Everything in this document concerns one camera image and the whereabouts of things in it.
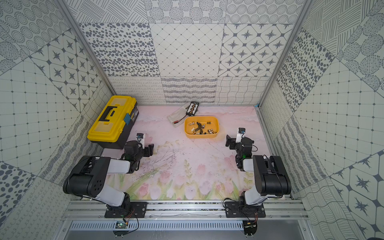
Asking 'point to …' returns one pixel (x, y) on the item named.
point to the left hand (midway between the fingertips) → (146, 142)
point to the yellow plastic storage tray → (201, 127)
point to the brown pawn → (199, 124)
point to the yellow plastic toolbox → (112, 126)
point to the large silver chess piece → (192, 123)
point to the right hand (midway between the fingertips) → (235, 137)
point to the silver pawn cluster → (210, 131)
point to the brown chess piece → (197, 128)
